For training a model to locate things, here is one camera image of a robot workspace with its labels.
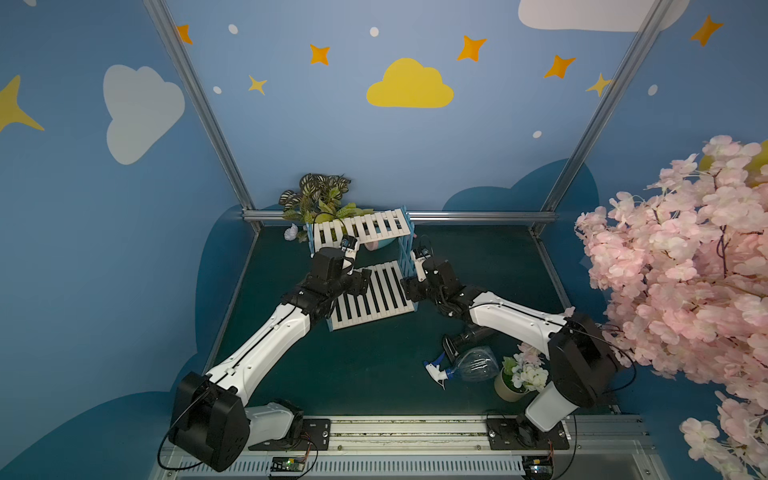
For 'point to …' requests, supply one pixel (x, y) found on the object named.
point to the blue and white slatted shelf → (383, 296)
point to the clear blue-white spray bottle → (475, 364)
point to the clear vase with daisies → (319, 200)
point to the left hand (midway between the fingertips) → (357, 264)
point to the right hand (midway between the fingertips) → (415, 274)
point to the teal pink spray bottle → (379, 244)
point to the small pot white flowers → (519, 374)
